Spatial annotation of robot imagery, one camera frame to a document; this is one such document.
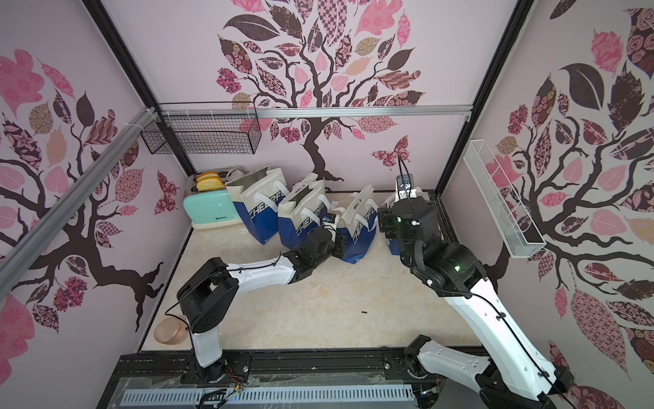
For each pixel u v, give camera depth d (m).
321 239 0.66
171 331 0.80
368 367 0.76
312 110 0.92
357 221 0.83
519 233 0.66
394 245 0.95
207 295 0.49
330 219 0.76
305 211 0.84
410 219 0.40
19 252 0.51
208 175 1.01
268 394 0.70
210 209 1.00
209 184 0.98
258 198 0.89
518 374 0.36
